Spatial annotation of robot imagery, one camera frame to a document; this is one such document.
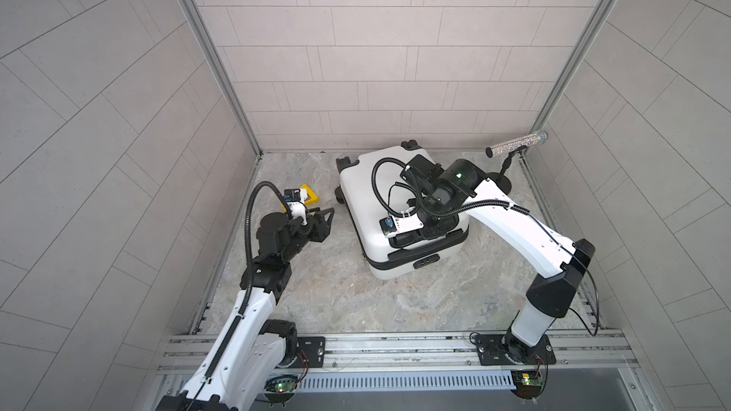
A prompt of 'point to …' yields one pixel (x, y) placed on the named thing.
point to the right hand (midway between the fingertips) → (411, 225)
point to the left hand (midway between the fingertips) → (332, 208)
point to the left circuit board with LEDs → (285, 383)
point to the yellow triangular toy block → (313, 197)
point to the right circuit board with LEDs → (528, 383)
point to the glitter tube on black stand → (513, 146)
